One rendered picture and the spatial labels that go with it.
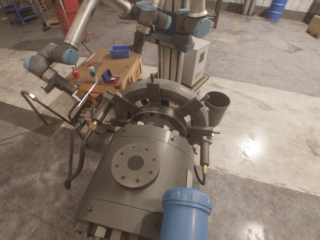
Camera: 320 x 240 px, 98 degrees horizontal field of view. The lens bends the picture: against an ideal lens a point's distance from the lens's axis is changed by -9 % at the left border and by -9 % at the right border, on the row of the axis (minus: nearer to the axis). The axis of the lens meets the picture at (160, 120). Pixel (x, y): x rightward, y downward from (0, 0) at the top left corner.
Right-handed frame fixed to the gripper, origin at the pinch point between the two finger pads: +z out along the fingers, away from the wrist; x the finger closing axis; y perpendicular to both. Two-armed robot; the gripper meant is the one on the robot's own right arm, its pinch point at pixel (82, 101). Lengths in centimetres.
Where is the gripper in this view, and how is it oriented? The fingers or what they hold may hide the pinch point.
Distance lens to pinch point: 104.8
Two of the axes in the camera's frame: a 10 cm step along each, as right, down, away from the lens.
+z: 7.5, 5.5, 3.8
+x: -5.7, 2.2, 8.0
